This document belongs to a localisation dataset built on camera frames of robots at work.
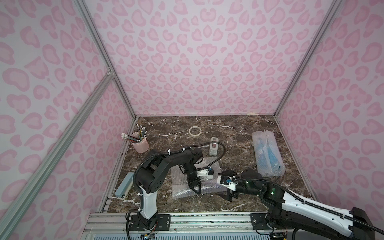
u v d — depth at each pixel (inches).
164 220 29.0
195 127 44.7
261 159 35.2
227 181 23.5
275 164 33.9
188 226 28.7
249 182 22.2
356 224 16.3
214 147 38.5
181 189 30.8
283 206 20.8
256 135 39.4
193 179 30.0
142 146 37.8
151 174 19.5
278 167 33.3
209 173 30.8
